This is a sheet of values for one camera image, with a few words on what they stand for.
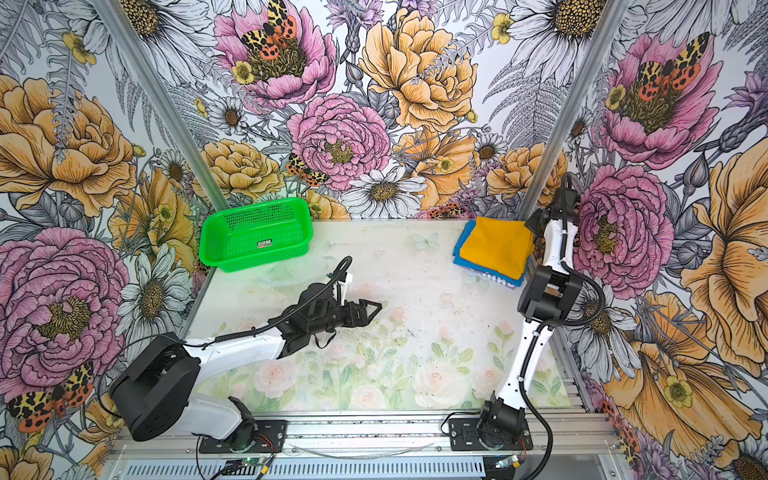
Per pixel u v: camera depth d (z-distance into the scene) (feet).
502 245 3.47
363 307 2.48
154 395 1.41
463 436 2.41
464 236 3.64
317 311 2.22
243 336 1.81
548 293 2.18
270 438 2.40
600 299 1.76
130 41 2.47
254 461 2.33
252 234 3.91
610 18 2.38
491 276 3.44
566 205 2.43
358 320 2.46
